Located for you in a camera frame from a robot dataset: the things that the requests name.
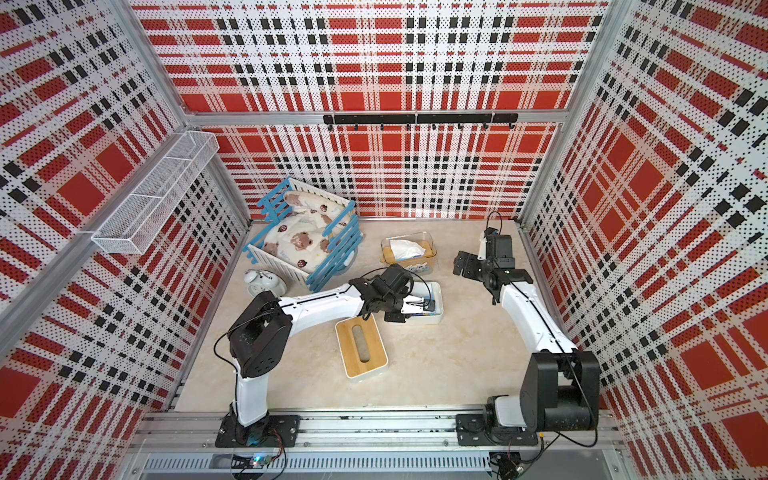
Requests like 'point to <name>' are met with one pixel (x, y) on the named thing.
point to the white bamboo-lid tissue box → (362, 348)
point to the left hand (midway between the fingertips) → (412, 301)
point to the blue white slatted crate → (340, 257)
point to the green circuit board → (260, 462)
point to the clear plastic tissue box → (423, 269)
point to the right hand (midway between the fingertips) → (471, 262)
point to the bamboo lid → (388, 256)
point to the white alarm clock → (260, 281)
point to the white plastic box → (430, 290)
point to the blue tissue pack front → (404, 249)
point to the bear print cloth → (305, 231)
